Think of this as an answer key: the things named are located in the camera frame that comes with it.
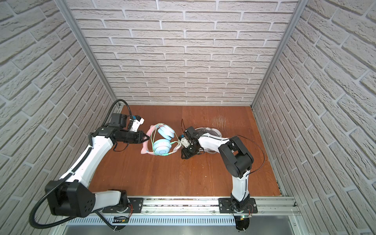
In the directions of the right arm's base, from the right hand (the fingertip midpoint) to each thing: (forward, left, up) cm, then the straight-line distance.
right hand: (185, 155), depth 90 cm
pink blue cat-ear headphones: (-6, +11, +24) cm, 27 cm away
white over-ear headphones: (+15, -12, +4) cm, 20 cm away
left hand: (+5, +20, +17) cm, 27 cm away
